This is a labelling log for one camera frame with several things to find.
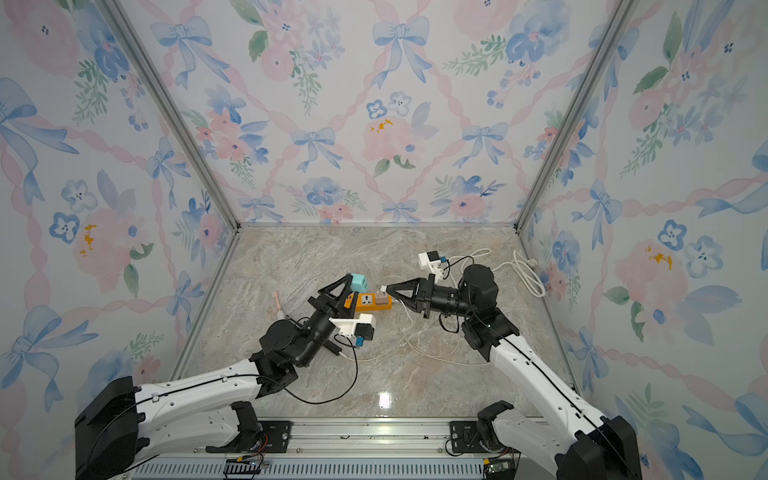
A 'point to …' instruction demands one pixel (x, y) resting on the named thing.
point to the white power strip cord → (526, 269)
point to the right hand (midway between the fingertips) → (390, 292)
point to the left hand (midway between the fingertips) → (345, 275)
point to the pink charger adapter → (381, 298)
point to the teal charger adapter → (359, 283)
